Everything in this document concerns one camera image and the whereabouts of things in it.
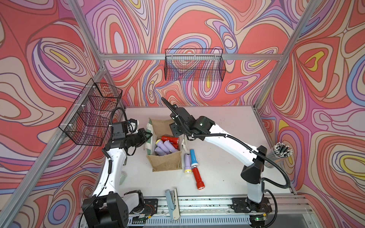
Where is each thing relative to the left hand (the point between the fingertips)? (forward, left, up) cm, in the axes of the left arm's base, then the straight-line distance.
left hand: (153, 134), depth 78 cm
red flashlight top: (+3, -12, -13) cm, 18 cm away
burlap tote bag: (+6, -3, -2) cm, 6 cm away
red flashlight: (+5, -6, -12) cm, 15 cm away
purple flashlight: (-3, -2, -16) cm, 16 cm away
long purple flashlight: (+1, -3, -13) cm, 13 cm away
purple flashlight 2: (-12, -20, -18) cm, 29 cm away
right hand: (+1, -13, +4) cm, 14 cm away
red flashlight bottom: (-21, -26, -18) cm, 38 cm away
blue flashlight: (-9, -24, -17) cm, 31 cm away
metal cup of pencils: (-10, -68, -5) cm, 69 cm away
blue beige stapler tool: (-29, -12, -18) cm, 37 cm away
